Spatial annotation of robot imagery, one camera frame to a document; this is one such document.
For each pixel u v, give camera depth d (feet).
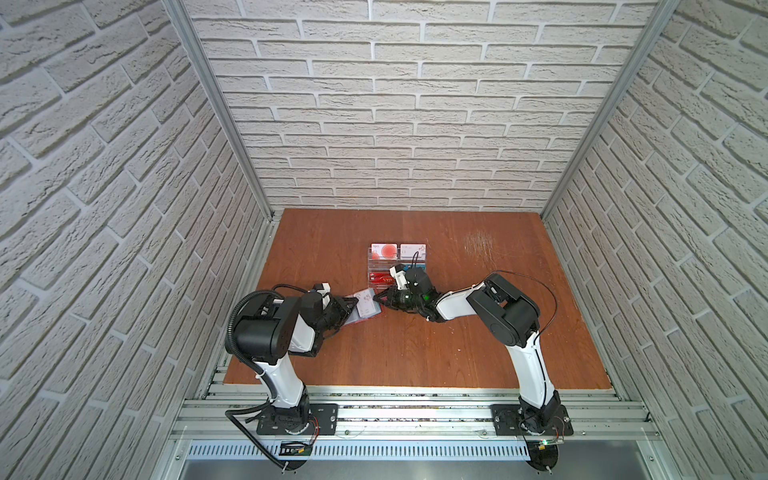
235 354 1.56
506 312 1.85
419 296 2.61
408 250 3.20
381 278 3.20
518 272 3.41
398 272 3.01
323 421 2.39
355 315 3.00
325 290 2.94
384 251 3.18
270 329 1.59
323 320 2.64
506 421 2.40
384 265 3.24
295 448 2.37
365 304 3.03
